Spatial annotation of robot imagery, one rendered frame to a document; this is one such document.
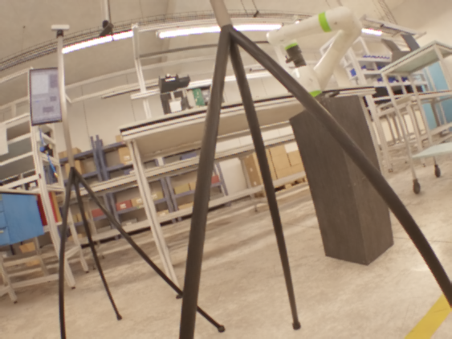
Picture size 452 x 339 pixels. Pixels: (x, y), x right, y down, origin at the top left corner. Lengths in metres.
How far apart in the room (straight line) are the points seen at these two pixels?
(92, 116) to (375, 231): 5.77
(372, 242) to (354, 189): 0.28
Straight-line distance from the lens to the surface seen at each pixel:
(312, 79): 1.36
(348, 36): 1.49
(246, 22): 2.43
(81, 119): 6.13
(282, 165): 5.27
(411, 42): 4.72
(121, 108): 6.00
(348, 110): 1.22
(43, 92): 2.37
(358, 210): 1.16
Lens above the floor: 0.59
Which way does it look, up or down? 2 degrees up
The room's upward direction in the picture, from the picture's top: 16 degrees counter-clockwise
